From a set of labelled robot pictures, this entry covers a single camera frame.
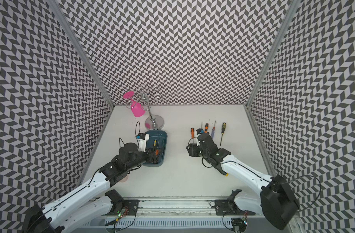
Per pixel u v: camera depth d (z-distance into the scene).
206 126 1.05
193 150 0.72
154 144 0.94
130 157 0.59
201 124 1.05
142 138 0.68
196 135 0.75
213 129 1.02
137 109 0.95
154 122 1.06
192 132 1.02
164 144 0.92
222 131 1.02
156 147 0.94
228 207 0.65
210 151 0.62
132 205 0.72
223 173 0.83
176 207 0.75
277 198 0.40
